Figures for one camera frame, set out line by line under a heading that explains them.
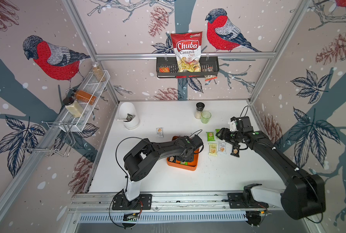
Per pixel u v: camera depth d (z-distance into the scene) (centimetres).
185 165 85
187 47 81
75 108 66
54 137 58
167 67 94
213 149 92
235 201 73
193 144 70
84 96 73
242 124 65
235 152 90
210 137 98
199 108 101
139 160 49
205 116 107
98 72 85
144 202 73
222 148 92
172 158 86
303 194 39
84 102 73
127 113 104
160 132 100
